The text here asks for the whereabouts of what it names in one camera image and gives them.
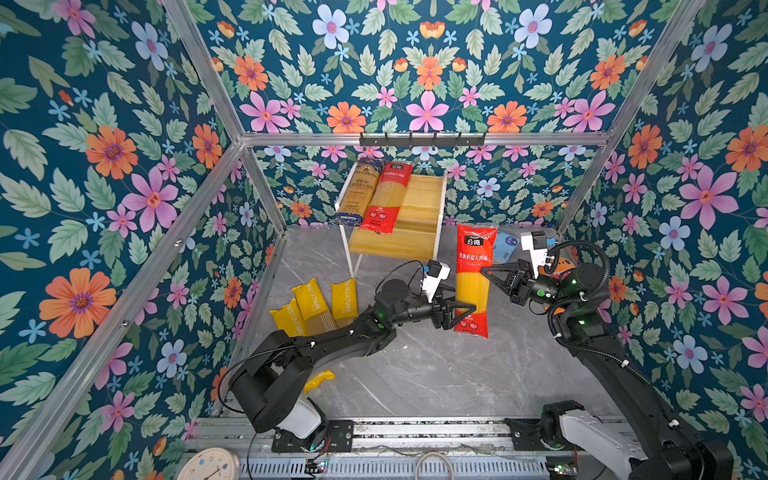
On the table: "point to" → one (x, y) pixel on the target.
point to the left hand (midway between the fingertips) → (474, 299)
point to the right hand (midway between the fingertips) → (486, 271)
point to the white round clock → (214, 463)
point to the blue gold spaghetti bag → (360, 190)
